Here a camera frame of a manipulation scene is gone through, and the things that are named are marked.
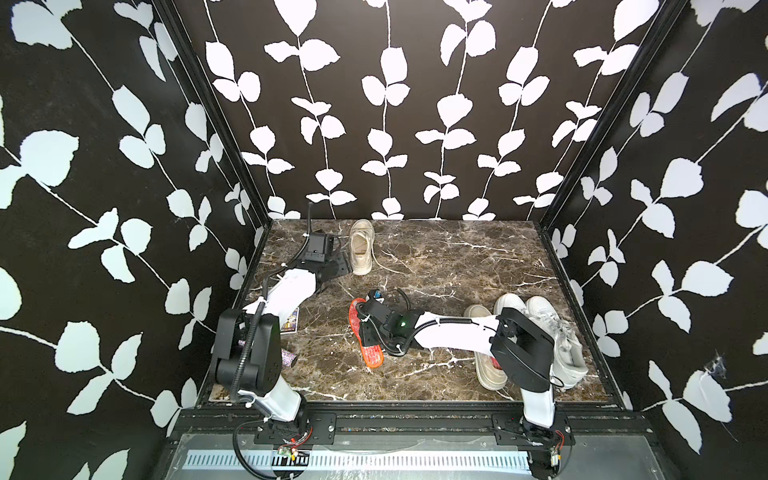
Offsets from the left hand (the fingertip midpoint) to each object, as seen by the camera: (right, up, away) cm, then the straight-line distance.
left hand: (342, 258), depth 93 cm
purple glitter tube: (-14, -28, -10) cm, 33 cm away
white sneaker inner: (+54, -14, +2) cm, 55 cm away
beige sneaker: (+5, +6, +14) cm, 16 cm away
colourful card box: (-15, -20, -2) cm, 25 cm away
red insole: (+10, -29, -7) cm, 31 cm away
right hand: (+6, -21, -7) cm, 23 cm away
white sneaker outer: (+63, -28, -15) cm, 71 cm away
